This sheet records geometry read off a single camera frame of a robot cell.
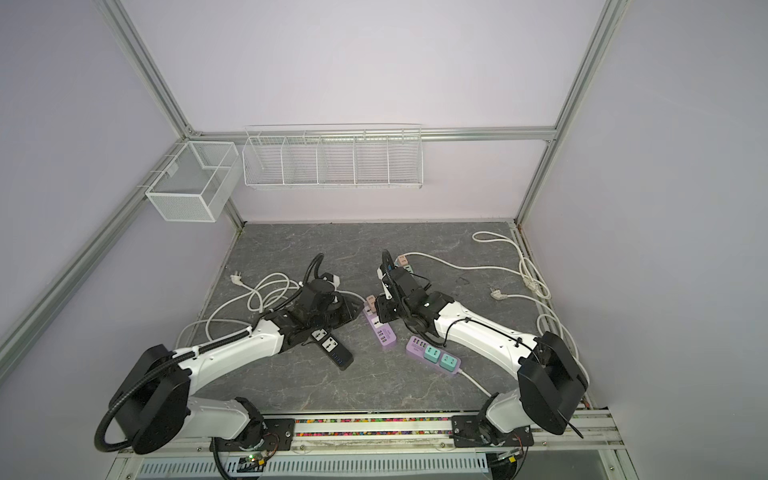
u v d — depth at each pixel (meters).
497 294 0.98
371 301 0.91
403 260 1.11
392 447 0.74
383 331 0.89
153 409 0.41
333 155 0.97
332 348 0.85
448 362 0.79
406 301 0.62
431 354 0.80
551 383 0.42
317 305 0.66
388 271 0.61
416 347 0.85
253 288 1.01
